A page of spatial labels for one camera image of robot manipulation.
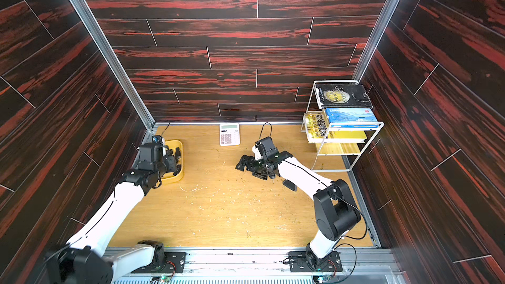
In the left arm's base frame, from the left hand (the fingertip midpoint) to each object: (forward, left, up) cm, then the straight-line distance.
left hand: (172, 157), depth 83 cm
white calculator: (+27, -21, -15) cm, 37 cm away
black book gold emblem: (+23, -73, +16) cm, 78 cm away
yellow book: (+19, -65, +1) cm, 68 cm away
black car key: (-3, -53, -17) cm, 56 cm away
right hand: (0, -32, -7) cm, 33 cm away
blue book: (+11, -73, +16) cm, 75 cm away
